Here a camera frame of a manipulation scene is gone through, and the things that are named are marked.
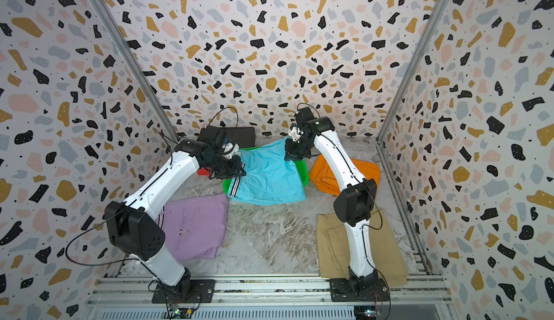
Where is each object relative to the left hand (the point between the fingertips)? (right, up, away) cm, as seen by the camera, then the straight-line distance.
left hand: (247, 172), depth 81 cm
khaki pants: (+33, -31, 0) cm, 46 cm away
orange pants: (+31, -4, +18) cm, 36 cm away
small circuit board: (-22, -46, -10) cm, 52 cm away
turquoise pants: (+8, -2, +2) cm, 9 cm away
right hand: (+14, +6, +4) cm, 16 cm away
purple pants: (-22, -23, +6) cm, 32 cm away
